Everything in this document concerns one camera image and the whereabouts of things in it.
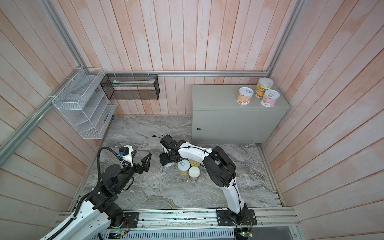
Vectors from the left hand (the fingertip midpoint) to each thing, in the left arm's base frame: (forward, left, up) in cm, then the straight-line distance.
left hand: (144, 155), depth 74 cm
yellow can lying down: (+3, -26, -16) cm, 30 cm away
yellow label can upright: (+1, -20, -15) cm, 25 cm away
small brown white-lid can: (-3, -26, -14) cm, 29 cm away
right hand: (+7, -8, -18) cm, 21 cm away
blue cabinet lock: (+21, -29, -4) cm, 36 cm away
